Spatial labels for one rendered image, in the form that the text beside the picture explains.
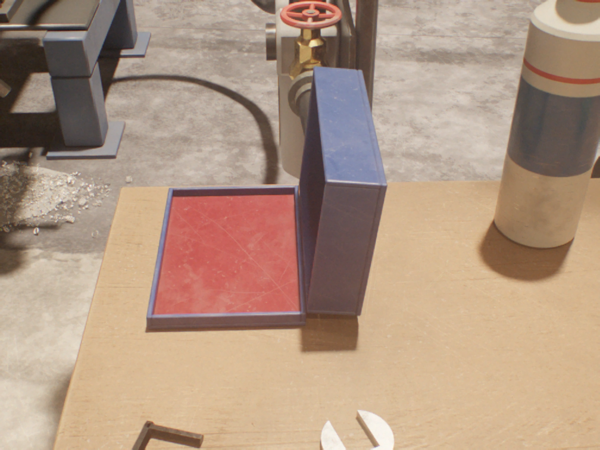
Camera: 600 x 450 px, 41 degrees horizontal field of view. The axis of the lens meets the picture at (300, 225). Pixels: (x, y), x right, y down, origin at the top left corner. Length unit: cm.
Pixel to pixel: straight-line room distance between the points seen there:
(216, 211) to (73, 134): 105
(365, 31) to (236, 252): 37
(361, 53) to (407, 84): 101
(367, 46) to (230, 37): 128
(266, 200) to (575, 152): 25
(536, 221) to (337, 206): 19
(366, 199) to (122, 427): 20
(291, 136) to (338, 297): 58
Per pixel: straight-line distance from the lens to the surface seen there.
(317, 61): 96
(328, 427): 49
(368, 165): 50
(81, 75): 162
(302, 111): 87
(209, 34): 219
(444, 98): 188
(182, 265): 61
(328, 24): 93
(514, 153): 61
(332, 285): 53
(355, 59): 92
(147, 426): 50
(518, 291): 61
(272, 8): 163
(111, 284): 61
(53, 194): 158
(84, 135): 168
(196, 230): 64
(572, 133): 59
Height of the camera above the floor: 86
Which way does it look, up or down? 37 degrees down
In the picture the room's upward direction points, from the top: straight up
